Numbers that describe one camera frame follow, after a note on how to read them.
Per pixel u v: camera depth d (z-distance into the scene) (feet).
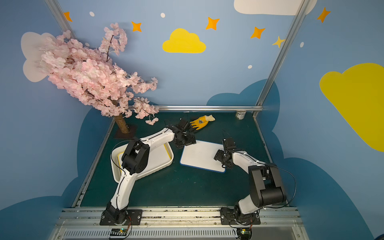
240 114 3.78
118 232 2.40
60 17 2.35
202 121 3.76
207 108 4.02
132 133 3.54
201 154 3.24
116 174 2.81
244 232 2.40
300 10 2.34
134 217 2.41
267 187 1.46
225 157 2.27
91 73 1.87
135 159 1.91
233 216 2.45
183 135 2.88
